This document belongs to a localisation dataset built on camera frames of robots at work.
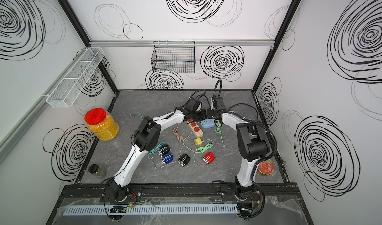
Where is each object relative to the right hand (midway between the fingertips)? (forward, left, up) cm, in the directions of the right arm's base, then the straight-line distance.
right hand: (211, 112), depth 98 cm
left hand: (-3, +1, -4) cm, 5 cm away
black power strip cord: (+15, -24, -8) cm, 30 cm away
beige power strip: (-11, +10, -4) cm, 16 cm away
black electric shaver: (-25, +29, -4) cm, 38 cm away
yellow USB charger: (-20, +8, -4) cm, 22 cm away
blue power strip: (-6, +2, -5) cm, 8 cm away
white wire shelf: (-11, +75, +28) cm, 81 cm away
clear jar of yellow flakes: (-17, +63, +10) cm, 66 cm away
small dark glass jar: (-38, +64, -3) cm, 74 cm away
